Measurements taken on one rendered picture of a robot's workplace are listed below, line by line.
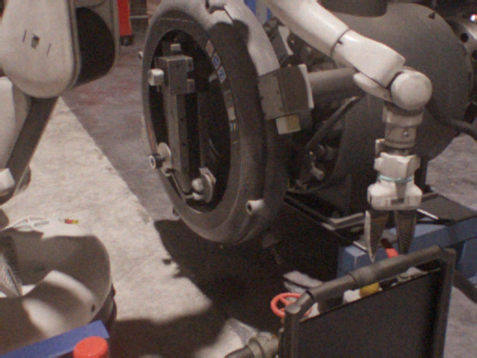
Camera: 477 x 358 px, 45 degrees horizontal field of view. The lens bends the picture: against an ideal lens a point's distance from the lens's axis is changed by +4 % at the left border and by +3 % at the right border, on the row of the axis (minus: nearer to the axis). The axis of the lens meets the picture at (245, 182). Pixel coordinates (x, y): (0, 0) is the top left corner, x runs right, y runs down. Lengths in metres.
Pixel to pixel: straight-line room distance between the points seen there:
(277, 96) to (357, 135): 0.45
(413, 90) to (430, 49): 0.81
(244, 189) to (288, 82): 0.31
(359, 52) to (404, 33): 0.79
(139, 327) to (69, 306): 0.47
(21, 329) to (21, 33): 0.61
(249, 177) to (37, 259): 0.61
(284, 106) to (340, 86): 0.18
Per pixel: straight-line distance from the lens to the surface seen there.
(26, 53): 1.16
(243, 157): 1.41
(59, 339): 0.83
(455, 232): 2.00
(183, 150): 1.72
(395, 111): 1.13
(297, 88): 1.31
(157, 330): 1.81
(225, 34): 1.44
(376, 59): 1.10
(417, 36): 1.92
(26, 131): 1.31
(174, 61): 1.58
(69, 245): 1.58
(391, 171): 1.16
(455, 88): 1.96
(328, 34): 1.13
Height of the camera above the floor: 1.07
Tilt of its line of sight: 22 degrees down
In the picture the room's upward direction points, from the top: straight up
